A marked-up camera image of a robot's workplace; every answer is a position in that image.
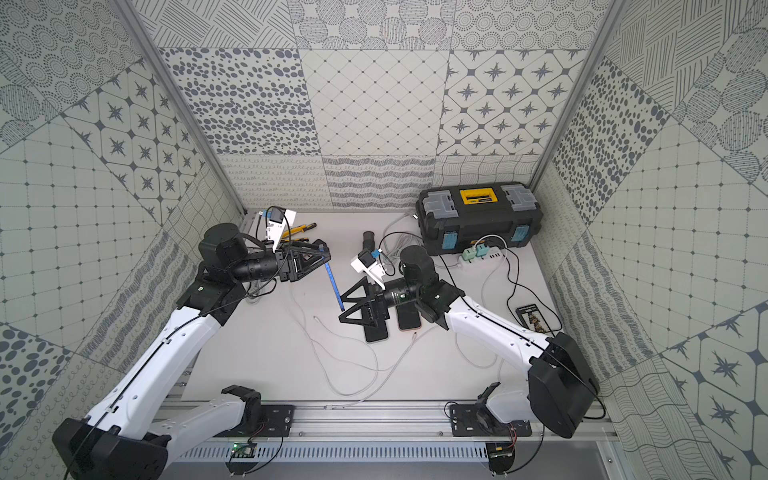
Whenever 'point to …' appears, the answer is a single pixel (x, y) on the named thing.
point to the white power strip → (496, 259)
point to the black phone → (376, 333)
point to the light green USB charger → (468, 253)
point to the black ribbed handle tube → (368, 240)
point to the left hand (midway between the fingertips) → (322, 245)
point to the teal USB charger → (481, 250)
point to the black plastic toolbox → (449, 220)
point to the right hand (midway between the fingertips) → (344, 309)
